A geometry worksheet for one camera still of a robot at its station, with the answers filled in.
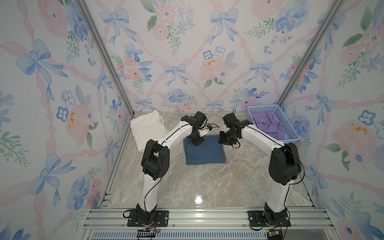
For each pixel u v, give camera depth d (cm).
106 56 86
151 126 110
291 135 102
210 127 85
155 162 53
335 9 69
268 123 111
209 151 98
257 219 73
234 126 68
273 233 73
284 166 50
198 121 73
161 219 74
